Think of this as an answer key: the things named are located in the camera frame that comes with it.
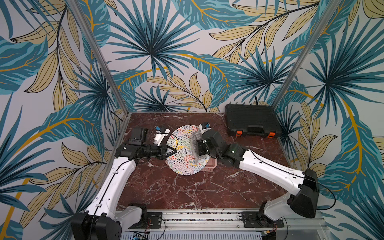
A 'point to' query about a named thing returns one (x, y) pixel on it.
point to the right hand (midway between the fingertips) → (197, 141)
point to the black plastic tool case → (252, 119)
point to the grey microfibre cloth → (194, 139)
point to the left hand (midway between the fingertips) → (174, 153)
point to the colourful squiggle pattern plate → (183, 161)
